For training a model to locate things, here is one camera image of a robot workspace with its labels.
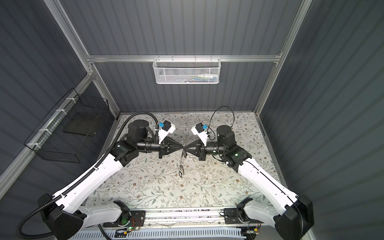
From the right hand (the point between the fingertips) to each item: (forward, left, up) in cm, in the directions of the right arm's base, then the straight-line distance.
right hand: (186, 150), depth 65 cm
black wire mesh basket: (+9, +60, +1) cm, 61 cm away
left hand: (+1, +2, +2) cm, 2 cm away
